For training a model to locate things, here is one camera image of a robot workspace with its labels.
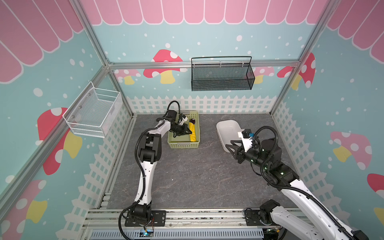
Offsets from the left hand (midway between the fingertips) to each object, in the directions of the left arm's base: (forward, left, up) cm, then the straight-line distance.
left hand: (190, 133), depth 105 cm
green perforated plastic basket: (-10, +4, +5) cm, 12 cm away
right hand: (-25, -20, +26) cm, 41 cm away
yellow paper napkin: (+5, -1, 0) cm, 5 cm away
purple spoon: (+12, -1, 0) cm, 12 cm away
